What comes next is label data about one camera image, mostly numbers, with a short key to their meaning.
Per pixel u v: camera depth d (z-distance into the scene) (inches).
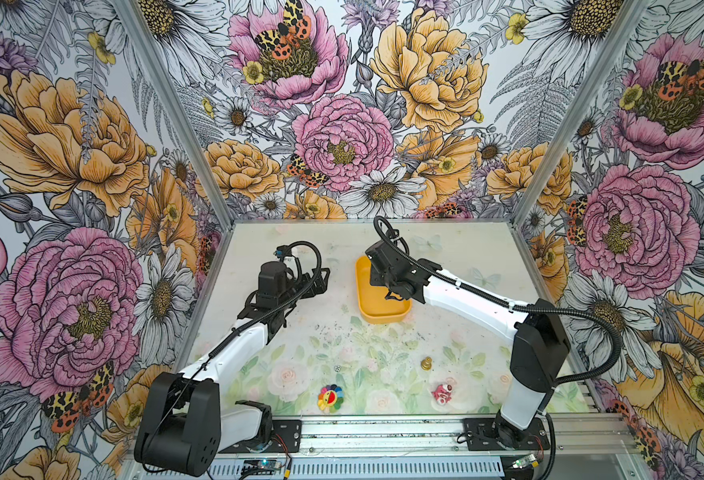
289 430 29.5
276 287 26.0
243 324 22.4
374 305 37.6
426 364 33.2
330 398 31.2
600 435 30.0
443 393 30.1
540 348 18.1
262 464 28.0
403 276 24.6
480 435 29.2
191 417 16.4
